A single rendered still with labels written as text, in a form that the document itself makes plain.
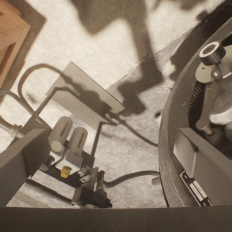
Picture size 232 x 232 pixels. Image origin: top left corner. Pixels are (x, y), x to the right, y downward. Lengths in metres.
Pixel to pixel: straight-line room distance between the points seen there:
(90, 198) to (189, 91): 0.45
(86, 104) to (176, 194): 0.85
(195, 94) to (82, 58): 0.64
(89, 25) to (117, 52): 0.18
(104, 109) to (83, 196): 0.60
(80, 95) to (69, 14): 0.43
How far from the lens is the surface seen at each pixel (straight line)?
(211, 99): 0.36
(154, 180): 0.53
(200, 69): 0.46
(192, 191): 0.29
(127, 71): 0.91
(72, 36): 0.90
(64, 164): 0.73
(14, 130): 0.71
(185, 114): 0.39
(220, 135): 0.35
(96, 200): 0.63
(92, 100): 1.02
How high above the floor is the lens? 0.83
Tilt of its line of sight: 50 degrees down
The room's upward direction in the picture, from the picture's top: 170 degrees counter-clockwise
